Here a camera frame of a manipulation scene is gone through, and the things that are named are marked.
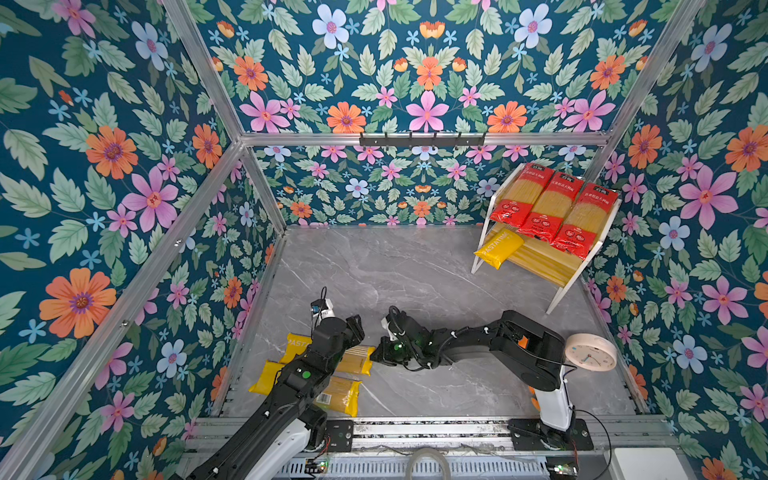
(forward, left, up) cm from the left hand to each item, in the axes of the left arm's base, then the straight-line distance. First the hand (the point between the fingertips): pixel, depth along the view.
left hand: (358, 315), depth 80 cm
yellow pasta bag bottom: (-16, +7, -12) cm, 22 cm away
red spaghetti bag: (+23, -47, +20) cm, 56 cm away
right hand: (-7, -1, -12) cm, 14 cm away
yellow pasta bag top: (+19, -44, +2) cm, 48 cm away
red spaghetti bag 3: (+14, -61, +20) cm, 65 cm away
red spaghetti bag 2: (+13, -49, +21) cm, 55 cm away
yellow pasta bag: (-7, +3, -15) cm, 16 cm away
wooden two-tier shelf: (+16, -55, +1) cm, 57 cm away
